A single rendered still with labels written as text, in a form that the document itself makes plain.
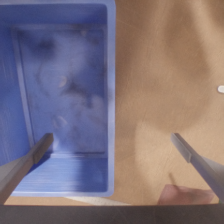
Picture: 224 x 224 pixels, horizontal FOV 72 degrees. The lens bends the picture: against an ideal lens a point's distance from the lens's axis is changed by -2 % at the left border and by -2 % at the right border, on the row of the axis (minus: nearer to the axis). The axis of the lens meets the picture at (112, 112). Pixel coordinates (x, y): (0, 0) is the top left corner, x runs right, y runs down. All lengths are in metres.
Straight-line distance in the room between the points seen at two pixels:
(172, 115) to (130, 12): 0.23
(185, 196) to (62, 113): 0.38
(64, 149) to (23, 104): 0.14
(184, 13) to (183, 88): 0.14
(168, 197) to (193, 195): 0.07
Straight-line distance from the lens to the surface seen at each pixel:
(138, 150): 0.40
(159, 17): 0.36
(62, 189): 0.32
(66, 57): 0.34
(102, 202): 0.49
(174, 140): 0.17
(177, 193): 0.49
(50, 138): 0.17
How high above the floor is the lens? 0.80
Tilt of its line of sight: 73 degrees down
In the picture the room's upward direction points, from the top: 178 degrees clockwise
